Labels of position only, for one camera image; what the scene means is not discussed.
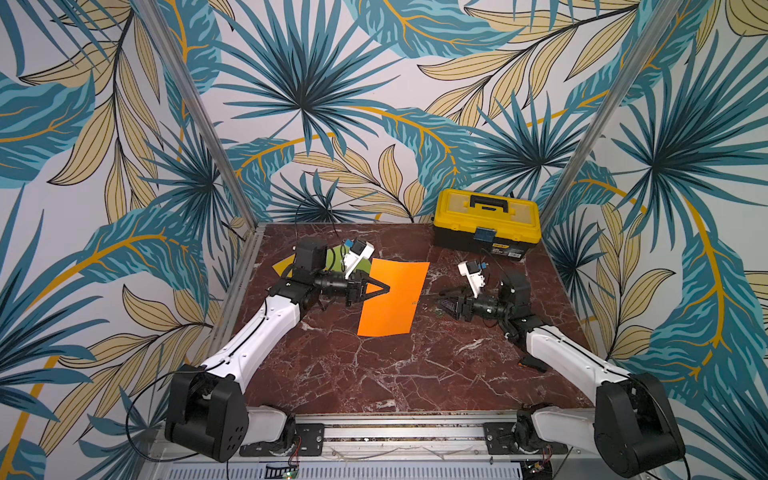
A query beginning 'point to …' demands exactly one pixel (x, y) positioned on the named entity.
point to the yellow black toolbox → (499, 226)
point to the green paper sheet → (335, 258)
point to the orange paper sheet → (394, 311)
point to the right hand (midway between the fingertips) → (439, 296)
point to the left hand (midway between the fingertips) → (385, 294)
